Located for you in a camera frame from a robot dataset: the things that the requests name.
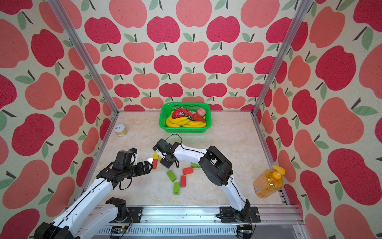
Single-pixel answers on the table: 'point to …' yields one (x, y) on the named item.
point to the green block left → (171, 176)
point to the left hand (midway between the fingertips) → (147, 169)
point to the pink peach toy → (201, 111)
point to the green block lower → (176, 188)
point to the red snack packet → (180, 112)
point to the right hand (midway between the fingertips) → (167, 162)
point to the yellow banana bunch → (179, 121)
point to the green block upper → (195, 165)
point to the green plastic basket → (165, 108)
